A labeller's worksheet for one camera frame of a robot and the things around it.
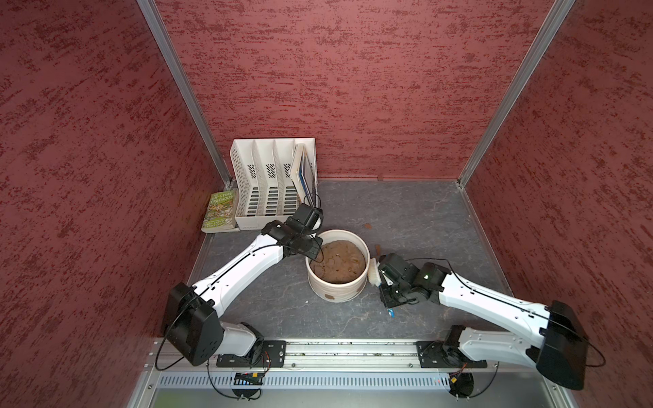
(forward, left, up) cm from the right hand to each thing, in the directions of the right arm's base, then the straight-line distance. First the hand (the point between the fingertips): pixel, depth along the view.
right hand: (384, 304), depth 78 cm
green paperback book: (+39, +62, -1) cm, 73 cm away
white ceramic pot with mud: (+9, +14, +5) cm, 17 cm away
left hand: (+15, +23, +8) cm, 29 cm away
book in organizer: (+41, +26, +18) cm, 52 cm away
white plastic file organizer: (+56, +48, -5) cm, 74 cm away
